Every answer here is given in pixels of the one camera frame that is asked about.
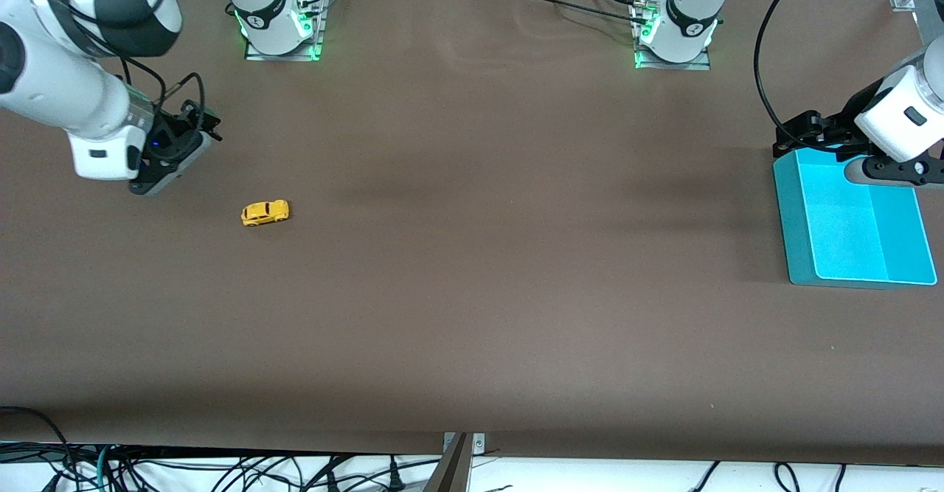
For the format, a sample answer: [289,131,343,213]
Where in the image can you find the teal plastic tray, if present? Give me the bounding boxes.
[772,145,938,288]

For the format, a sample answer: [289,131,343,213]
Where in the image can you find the long black table cable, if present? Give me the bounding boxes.
[509,0,650,28]

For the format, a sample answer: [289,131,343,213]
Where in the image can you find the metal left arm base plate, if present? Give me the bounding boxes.
[633,0,713,72]

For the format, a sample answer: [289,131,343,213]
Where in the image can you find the black looped floor cable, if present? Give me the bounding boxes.
[0,406,78,492]

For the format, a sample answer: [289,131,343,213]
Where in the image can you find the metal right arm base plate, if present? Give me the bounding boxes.
[243,0,325,62]

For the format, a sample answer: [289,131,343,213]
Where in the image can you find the yellow beetle toy car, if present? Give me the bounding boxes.
[240,199,291,227]

